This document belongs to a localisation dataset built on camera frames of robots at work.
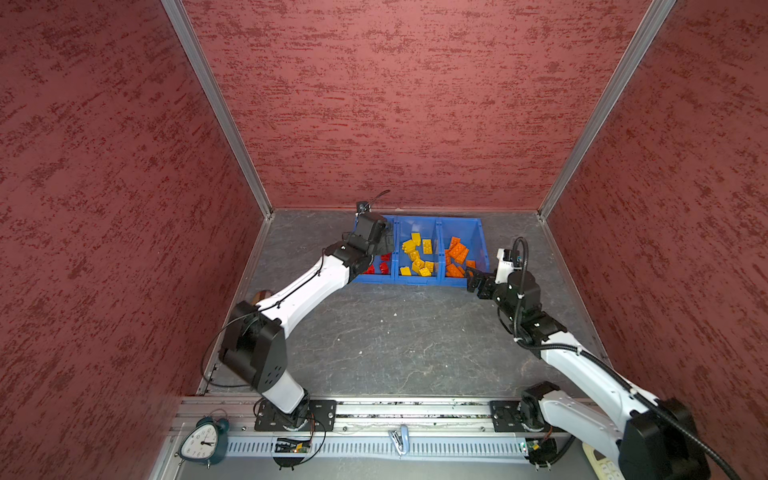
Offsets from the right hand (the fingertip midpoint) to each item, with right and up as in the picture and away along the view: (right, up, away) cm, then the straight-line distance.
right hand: (476, 274), depth 84 cm
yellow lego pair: (-15, +1, +17) cm, 23 cm away
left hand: (-30, +10, +3) cm, 32 cm away
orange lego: (-1, +8, +24) cm, 25 cm away
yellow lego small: (-16, +4, +23) cm, 28 cm away
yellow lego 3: (-20, -1, +16) cm, 26 cm away
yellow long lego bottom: (-18, +7, +23) cm, 30 cm away
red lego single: (-27, 0, +17) cm, 32 cm away
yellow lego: (-15, +10, +24) cm, 31 cm away
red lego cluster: (-26, +4, +17) cm, 32 cm away
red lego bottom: (-32, -1, +17) cm, 36 cm away
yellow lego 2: (-11, +8, +24) cm, 27 cm away
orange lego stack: (+4, +1, +20) cm, 20 cm away
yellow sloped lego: (-11, +1, +19) cm, 22 cm away
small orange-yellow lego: (-13, -1, +14) cm, 19 cm away
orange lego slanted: (-3, -1, +17) cm, 17 cm away
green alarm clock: (-67, -37, -16) cm, 78 cm away
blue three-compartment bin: (-8, +13, +18) cm, 24 cm away
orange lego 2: (0, +5, +22) cm, 23 cm away
